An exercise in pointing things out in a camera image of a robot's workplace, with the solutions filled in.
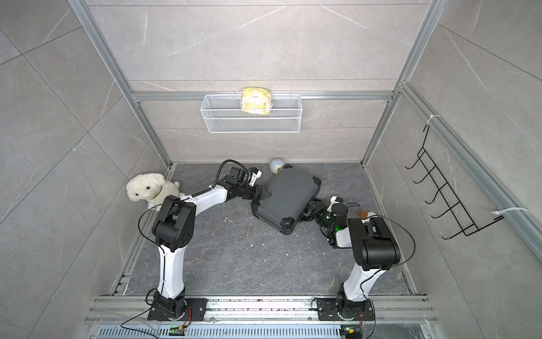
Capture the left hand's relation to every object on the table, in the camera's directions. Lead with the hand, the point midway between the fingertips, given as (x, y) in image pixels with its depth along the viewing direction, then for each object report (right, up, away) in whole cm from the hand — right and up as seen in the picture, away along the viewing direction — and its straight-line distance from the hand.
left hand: (269, 192), depth 96 cm
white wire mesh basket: (-22, +38, +4) cm, 44 cm away
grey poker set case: (+11, 0, -1) cm, 11 cm away
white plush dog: (-51, +2, -7) cm, 52 cm away
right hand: (+19, -5, -1) cm, 20 cm away
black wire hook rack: (+58, -7, -37) cm, 69 cm away
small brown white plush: (+45, -11, -1) cm, 46 cm away
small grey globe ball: (+3, +13, +13) cm, 19 cm away
